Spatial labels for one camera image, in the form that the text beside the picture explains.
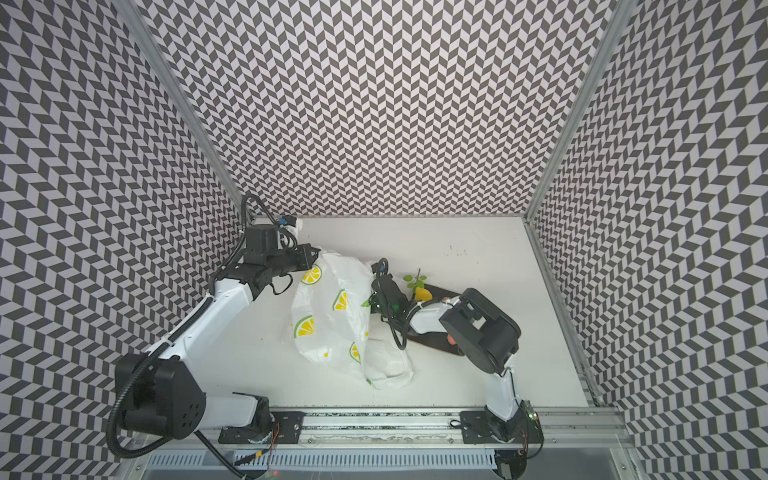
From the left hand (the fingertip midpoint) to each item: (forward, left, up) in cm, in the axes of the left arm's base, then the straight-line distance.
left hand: (321, 253), depth 82 cm
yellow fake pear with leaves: (-4, -28, -17) cm, 33 cm away
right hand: (-6, -9, -18) cm, 21 cm away
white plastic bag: (-17, -4, -9) cm, 20 cm away
